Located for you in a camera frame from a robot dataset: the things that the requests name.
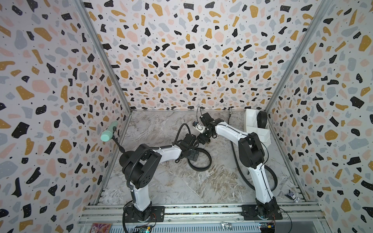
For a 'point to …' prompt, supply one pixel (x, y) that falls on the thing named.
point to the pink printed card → (100, 227)
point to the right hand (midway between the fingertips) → (205, 136)
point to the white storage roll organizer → (250, 125)
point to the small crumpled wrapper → (291, 194)
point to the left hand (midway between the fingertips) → (194, 152)
